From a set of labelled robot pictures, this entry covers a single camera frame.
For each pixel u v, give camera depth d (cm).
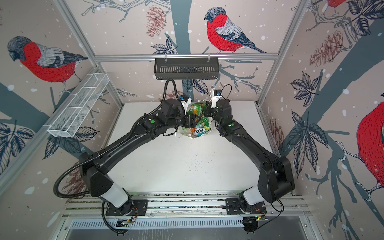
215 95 68
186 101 66
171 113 56
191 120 65
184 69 107
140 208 73
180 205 75
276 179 42
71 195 43
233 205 73
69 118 73
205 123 83
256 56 93
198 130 87
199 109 81
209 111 72
